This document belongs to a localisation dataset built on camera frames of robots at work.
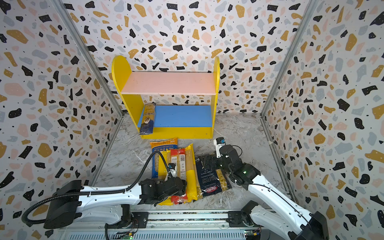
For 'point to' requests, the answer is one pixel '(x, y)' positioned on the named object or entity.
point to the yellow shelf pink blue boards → (172, 122)
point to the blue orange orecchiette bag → (160, 145)
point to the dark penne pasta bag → (210, 177)
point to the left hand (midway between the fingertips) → (183, 183)
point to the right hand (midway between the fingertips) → (206, 154)
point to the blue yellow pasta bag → (147, 122)
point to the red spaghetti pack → (178, 157)
